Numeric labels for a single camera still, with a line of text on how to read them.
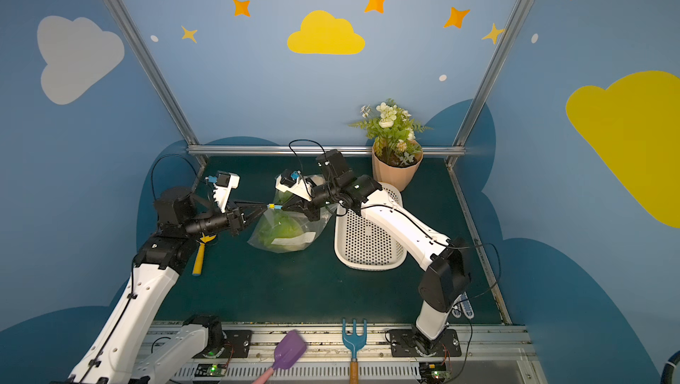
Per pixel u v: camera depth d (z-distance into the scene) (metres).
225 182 0.59
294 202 0.66
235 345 0.74
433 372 0.71
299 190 0.62
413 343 0.65
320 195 0.63
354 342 0.73
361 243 0.95
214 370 0.71
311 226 0.87
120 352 0.39
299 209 0.65
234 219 0.59
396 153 1.02
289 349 0.73
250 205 0.64
